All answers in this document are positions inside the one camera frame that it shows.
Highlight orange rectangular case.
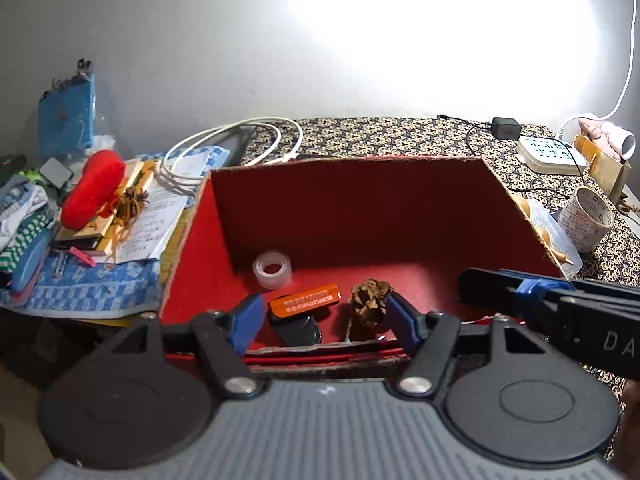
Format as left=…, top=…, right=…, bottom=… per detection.
left=269, top=284, right=342, bottom=318

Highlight brown pine cone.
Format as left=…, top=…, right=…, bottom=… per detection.
left=349, top=278, right=394, bottom=328

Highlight black round lid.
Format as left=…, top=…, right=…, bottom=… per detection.
left=269, top=314, right=322, bottom=347

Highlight clear tape roll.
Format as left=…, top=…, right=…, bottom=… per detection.
left=253, top=252, right=292, bottom=290

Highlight large label tape roll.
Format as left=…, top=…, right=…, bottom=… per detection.
left=558, top=186, right=615, bottom=254

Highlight red cardboard box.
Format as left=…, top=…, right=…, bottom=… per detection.
left=160, top=156, right=562, bottom=324

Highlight clear plastic box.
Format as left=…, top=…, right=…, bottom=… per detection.
left=527, top=198, right=582, bottom=278

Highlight paper sheets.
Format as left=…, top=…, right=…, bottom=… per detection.
left=116, top=182, right=188, bottom=263

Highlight brown gourd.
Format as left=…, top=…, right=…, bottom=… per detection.
left=511, top=194, right=573, bottom=264

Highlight wooden box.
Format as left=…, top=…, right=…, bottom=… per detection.
left=573, top=133, right=631, bottom=203

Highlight pink clip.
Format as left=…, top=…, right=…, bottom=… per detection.
left=68, top=247, right=96, bottom=268

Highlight white dotted device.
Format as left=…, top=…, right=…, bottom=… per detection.
left=516, top=136, right=587, bottom=177

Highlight pink cloth item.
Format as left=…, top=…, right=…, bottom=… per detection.
left=578, top=117, right=636, bottom=162

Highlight blue checkered towel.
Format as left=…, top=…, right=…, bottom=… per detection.
left=0, top=144, right=231, bottom=321

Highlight red plush cushion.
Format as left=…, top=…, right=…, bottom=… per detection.
left=61, top=150, right=126, bottom=231

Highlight black power adapter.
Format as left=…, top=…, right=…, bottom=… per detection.
left=490, top=117, right=522, bottom=141

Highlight blue oval case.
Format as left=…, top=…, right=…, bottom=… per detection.
left=10, top=229, right=52, bottom=292

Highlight pile of folded clothes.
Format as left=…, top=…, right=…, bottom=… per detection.
left=1, top=172, right=55, bottom=276

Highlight blue plastic bag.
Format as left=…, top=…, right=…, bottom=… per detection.
left=37, top=58, right=115, bottom=162

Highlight white coiled cable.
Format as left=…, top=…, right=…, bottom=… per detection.
left=158, top=116, right=305, bottom=195

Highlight black cable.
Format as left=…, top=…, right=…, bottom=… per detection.
left=437, top=114, right=586, bottom=196

